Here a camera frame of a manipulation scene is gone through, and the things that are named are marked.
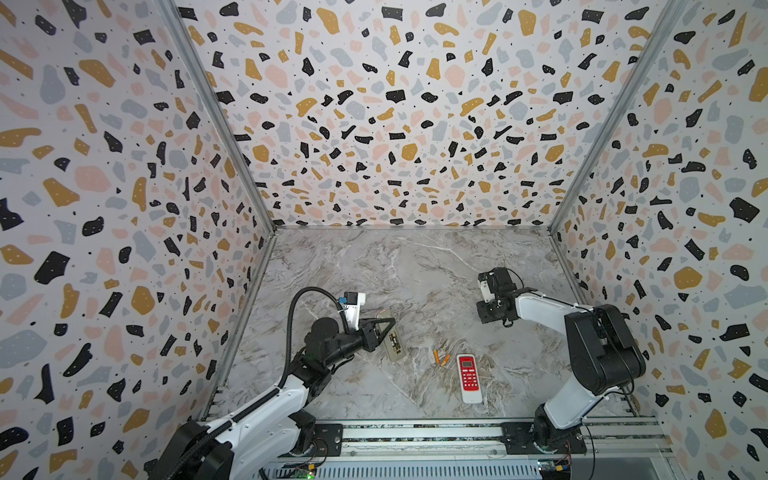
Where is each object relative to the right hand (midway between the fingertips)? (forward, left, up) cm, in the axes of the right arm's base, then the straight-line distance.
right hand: (484, 303), depth 97 cm
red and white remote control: (-23, +8, -1) cm, 25 cm away
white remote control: (-18, +29, +12) cm, 36 cm away
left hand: (-15, +28, +17) cm, 37 cm away
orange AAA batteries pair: (-18, +16, -2) cm, 24 cm away
